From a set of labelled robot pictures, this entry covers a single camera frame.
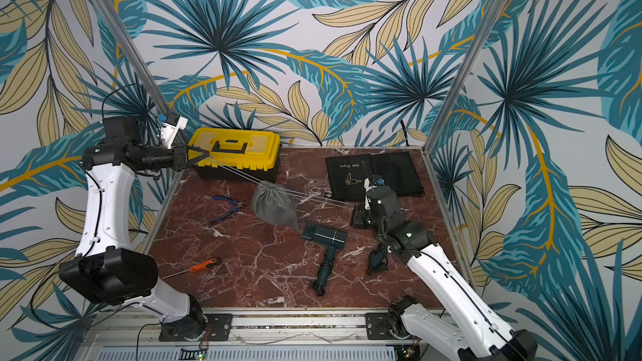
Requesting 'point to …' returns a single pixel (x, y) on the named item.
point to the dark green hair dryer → (333, 240)
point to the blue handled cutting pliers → (238, 204)
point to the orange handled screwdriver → (210, 263)
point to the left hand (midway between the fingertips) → (204, 155)
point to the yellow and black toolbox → (236, 153)
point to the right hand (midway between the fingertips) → (356, 207)
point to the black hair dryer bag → (347, 175)
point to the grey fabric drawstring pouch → (273, 204)
